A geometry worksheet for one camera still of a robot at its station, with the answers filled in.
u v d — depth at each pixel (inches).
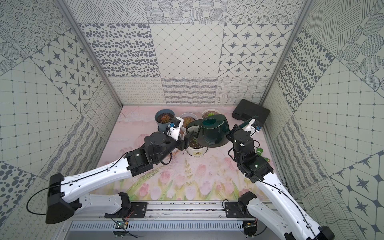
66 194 15.6
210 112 39.9
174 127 21.4
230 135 24.4
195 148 31.6
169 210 29.9
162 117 39.7
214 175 33.8
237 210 28.9
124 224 27.6
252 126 22.7
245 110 45.3
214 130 26.6
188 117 39.9
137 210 29.4
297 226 15.2
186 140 23.2
